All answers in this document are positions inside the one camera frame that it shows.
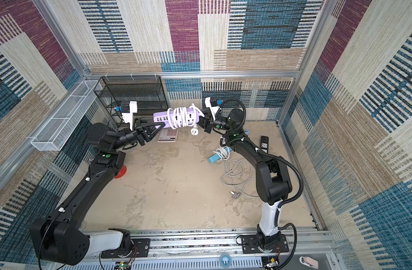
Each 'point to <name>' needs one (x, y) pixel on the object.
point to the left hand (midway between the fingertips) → (164, 124)
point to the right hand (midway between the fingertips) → (193, 117)
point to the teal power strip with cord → (222, 153)
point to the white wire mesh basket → (51, 136)
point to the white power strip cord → (237, 174)
